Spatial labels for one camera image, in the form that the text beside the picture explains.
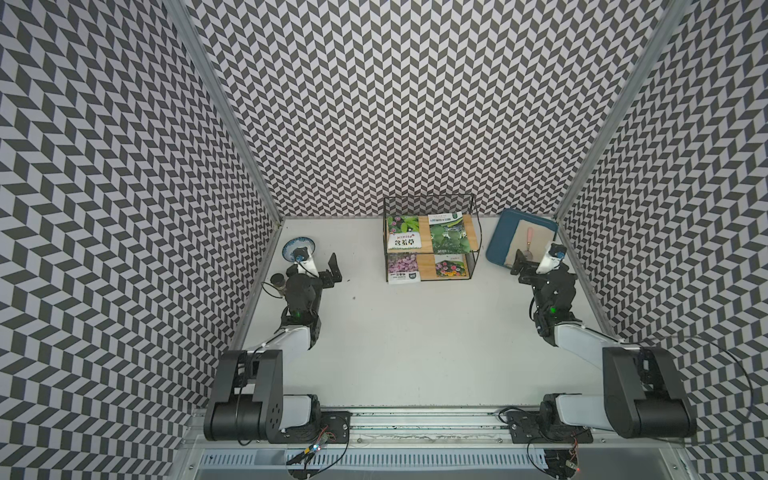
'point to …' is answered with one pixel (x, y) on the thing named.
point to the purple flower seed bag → (403, 268)
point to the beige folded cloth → (541, 237)
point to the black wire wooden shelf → (431, 237)
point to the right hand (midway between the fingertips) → (531, 257)
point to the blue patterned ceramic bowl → (297, 243)
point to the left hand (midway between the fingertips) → (320, 257)
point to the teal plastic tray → (505, 229)
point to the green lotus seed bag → (449, 234)
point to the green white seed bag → (403, 232)
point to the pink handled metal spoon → (530, 235)
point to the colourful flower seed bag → (451, 265)
